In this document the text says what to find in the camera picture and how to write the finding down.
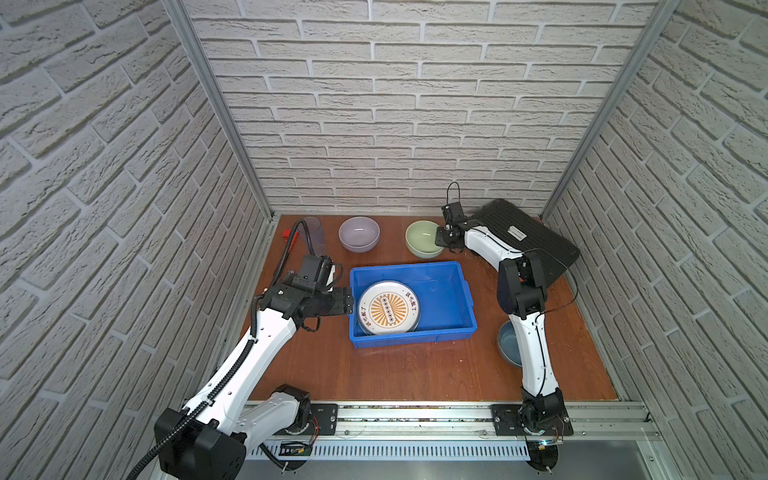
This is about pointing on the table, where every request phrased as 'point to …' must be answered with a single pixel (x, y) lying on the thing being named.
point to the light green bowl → (420, 239)
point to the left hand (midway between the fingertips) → (341, 297)
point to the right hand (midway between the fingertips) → (442, 234)
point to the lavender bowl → (359, 234)
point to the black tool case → (526, 233)
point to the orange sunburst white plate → (389, 307)
